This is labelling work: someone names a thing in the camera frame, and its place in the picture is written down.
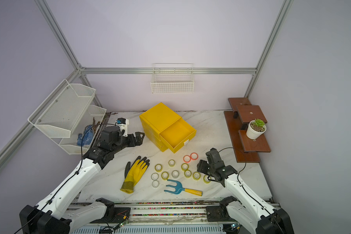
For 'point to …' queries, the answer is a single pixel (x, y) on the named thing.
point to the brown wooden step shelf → (246, 150)
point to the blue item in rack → (86, 138)
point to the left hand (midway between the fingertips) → (137, 136)
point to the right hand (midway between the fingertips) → (202, 168)
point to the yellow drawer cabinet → (166, 127)
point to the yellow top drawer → (177, 134)
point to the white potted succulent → (256, 128)
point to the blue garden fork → (179, 188)
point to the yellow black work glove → (133, 173)
